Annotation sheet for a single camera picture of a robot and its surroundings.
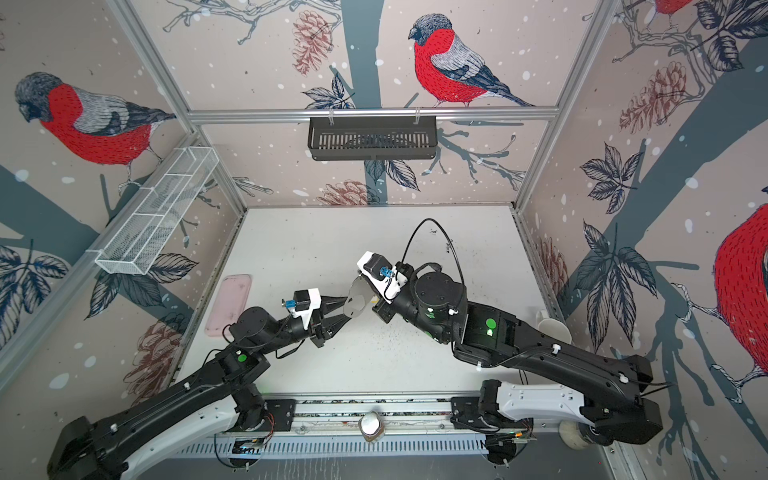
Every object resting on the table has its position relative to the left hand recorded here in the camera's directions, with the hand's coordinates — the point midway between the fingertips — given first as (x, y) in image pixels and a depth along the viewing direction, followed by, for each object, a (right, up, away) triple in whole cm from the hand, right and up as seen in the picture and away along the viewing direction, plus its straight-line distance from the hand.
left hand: (348, 309), depth 62 cm
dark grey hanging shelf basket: (+1, +50, +44) cm, 67 cm away
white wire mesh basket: (-54, +14, +9) cm, 56 cm away
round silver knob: (+5, -26, +1) cm, 26 cm away
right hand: (+2, +9, -6) cm, 11 cm away
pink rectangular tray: (-43, -5, +32) cm, 54 cm away
